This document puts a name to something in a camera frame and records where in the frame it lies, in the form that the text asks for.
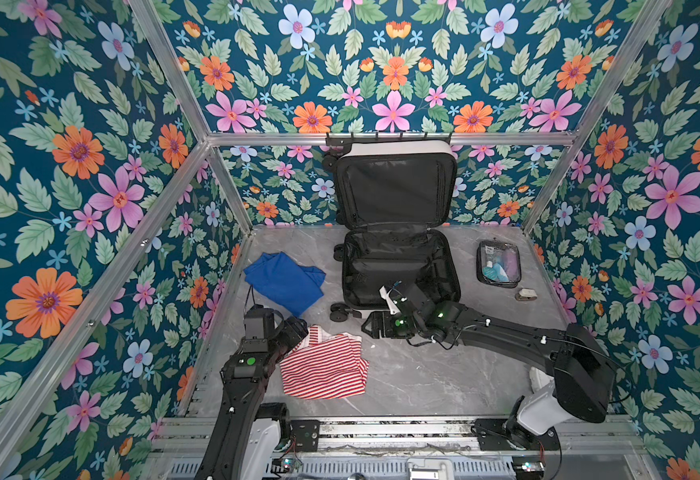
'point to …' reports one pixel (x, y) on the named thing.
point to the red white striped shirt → (324, 366)
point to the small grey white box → (526, 294)
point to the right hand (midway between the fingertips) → (370, 327)
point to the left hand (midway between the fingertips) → (303, 321)
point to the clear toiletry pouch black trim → (498, 263)
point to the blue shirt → (278, 280)
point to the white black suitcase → (397, 201)
